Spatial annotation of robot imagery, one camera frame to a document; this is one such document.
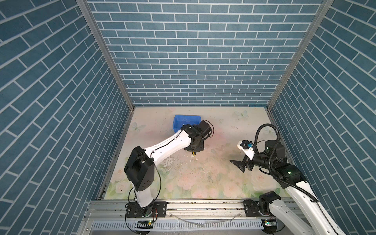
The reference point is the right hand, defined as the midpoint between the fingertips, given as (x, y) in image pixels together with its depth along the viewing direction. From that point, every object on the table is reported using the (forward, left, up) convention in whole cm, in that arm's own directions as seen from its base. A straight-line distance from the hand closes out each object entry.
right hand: (235, 150), depth 72 cm
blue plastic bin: (+34, +35, -19) cm, 52 cm away
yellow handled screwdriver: (+2, +21, -10) cm, 23 cm away
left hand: (+5, +19, -10) cm, 22 cm away
